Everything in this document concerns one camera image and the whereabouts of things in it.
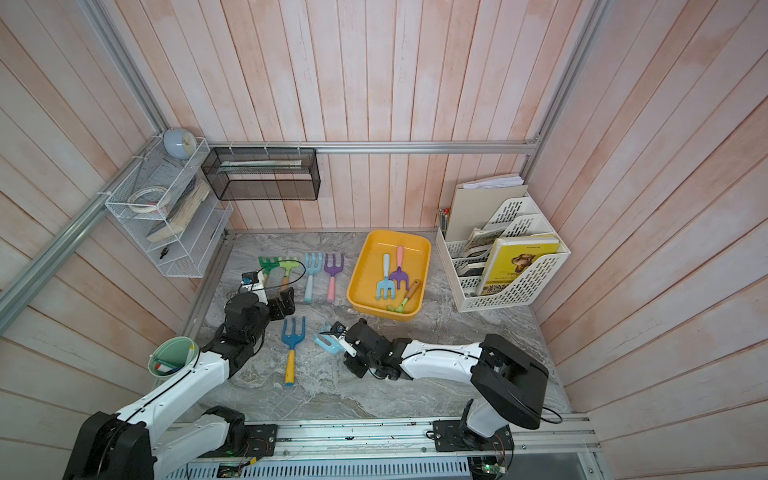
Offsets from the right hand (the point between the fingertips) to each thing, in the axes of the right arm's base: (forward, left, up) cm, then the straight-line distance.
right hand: (348, 350), depth 85 cm
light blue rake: (+32, +17, -3) cm, 36 cm away
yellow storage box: (+31, -5, -3) cm, 32 cm away
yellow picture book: (+21, -46, +17) cm, 53 cm away
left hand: (+12, +20, +10) cm, 26 cm away
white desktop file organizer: (+32, -37, +4) cm, 49 cm away
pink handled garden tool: (+29, -15, -2) cm, 33 cm away
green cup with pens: (-6, +45, +8) cm, 47 cm away
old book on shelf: (+23, +45, +30) cm, 59 cm away
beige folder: (+40, -39, +22) cm, 60 cm away
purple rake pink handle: (+32, +9, -3) cm, 33 cm away
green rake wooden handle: (+33, +33, -2) cm, 47 cm away
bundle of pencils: (+43, -30, +13) cm, 54 cm away
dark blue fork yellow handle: (+4, +18, -3) cm, 19 cm away
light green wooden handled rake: (+34, +27, -3) cm, 44 cm away
